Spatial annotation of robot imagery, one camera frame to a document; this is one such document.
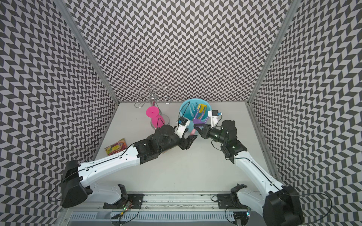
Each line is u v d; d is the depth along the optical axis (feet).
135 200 2.39
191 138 2.03
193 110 3.24
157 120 2.76
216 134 2.14
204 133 2.12
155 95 2.75
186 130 1.98
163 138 1.69
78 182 1.28
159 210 2.33
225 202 2.39
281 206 1.29
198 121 2.36
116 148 2.91
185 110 3.01
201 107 3.15
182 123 1.92
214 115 2.18
